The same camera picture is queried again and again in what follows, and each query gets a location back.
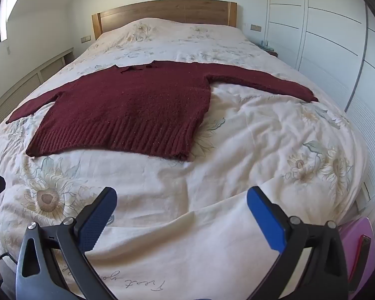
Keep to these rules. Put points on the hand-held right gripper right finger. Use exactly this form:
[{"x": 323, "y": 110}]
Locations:
[{"x": 265, "y": 222}]

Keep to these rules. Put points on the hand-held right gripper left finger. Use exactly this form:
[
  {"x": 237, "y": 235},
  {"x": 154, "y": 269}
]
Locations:
[{"x": 97, "y": 219}]

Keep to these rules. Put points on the dark red knitted sweater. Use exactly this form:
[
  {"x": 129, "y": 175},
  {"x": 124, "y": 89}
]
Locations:
[{"x": 134, "y": 106}]

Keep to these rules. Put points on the bed with floral duvet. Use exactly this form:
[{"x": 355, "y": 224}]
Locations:
[{"x": 225, "y": 150}]

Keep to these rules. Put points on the pink plastic object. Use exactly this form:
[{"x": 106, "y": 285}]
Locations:
[{"x": 353, "y": 256}]

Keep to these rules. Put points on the nightstand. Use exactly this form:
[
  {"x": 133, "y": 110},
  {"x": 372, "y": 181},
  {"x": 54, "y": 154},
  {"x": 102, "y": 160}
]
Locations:
[{"x": 270, "y": 50}]

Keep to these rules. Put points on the white wardrobe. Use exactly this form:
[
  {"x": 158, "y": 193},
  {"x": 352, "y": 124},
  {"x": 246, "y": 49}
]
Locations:
[{"x": 328, "y": 37}]

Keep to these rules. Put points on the wooden headboard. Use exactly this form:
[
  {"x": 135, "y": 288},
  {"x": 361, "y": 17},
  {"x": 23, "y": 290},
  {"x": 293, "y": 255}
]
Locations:
[{"x": 162, "y": 14}]

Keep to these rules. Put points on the wall switch panel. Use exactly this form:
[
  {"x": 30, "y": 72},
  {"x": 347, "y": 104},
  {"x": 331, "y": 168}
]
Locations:
[
  {"x": 85, "y": 39},
  {"x": 255, "y": 27}
]

